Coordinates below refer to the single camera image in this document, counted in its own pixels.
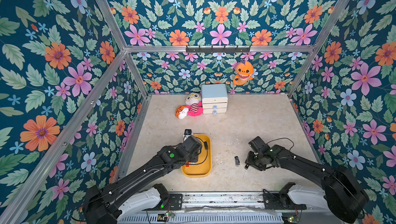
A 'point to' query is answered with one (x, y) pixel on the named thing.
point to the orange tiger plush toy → (181, 111)
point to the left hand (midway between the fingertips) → (196, 152)
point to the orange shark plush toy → (244, 73)
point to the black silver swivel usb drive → (237, 161)
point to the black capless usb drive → (205, 145)
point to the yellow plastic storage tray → (203, 167)
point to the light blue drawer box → (214, 98)
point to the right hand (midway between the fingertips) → (247, 162)
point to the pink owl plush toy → (194, 102)
